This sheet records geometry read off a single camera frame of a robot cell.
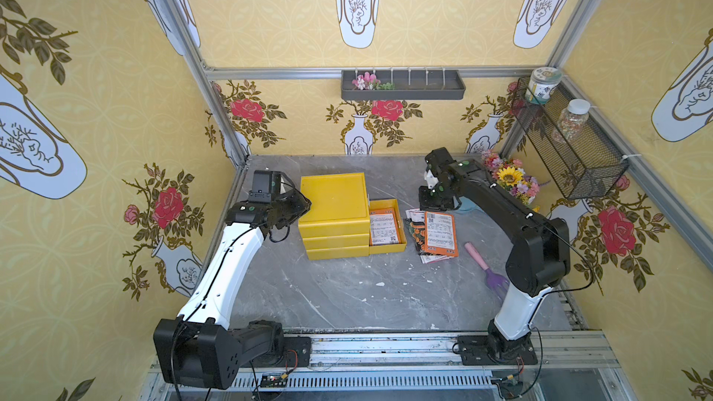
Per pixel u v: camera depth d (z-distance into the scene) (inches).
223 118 41.8
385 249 36.4
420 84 36.4
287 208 27.0
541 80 33.4
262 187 23.4
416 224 38.4
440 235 37.3
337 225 29.4
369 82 34.6
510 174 34.6
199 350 15.0
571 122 28.3
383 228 38.4
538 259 18.6
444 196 29.0
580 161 31.7
